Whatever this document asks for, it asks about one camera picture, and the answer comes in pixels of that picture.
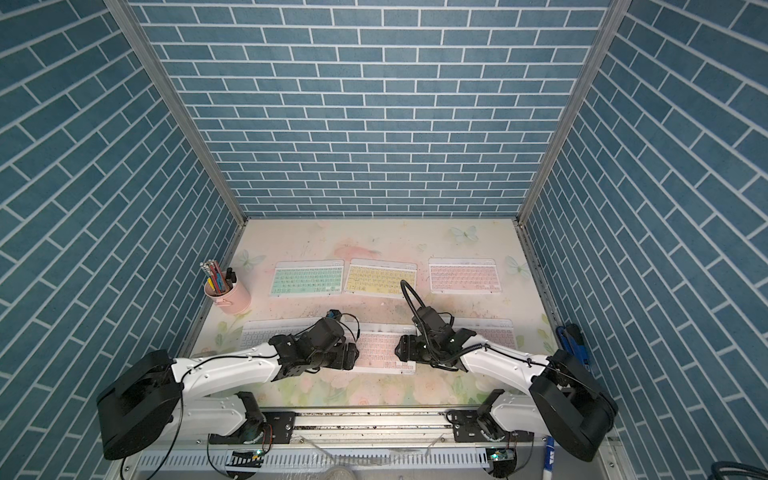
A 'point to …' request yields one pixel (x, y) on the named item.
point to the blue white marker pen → (549, 457)
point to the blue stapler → (570, 338)
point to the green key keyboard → (308, 277)
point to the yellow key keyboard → (379, 277)
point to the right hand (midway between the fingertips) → (404, 355)
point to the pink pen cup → (235, 301)
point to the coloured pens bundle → (219, 280)
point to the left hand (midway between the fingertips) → (355, 358)
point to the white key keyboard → (257, 333)
